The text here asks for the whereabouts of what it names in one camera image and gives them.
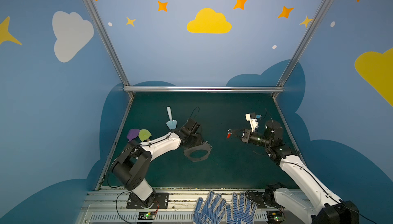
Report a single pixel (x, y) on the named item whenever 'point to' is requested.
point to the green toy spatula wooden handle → (144, 134)
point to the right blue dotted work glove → (243, 214)
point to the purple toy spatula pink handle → (132, 133)
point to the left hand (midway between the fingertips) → (203, 141)
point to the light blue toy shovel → (172, 124)
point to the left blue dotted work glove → (212, 210)
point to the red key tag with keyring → (228, 134)
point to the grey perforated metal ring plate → (205, 146)
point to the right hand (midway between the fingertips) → (233, 130)
